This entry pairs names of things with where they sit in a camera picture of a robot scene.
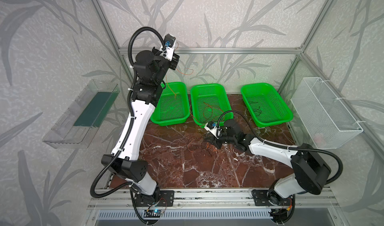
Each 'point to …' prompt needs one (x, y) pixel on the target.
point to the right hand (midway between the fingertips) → (206, 132)
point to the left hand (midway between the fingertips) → (174, 35)
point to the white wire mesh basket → (328, 122)
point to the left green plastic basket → (172, 107)
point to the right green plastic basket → (265, 106)
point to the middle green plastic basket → (208, 101)
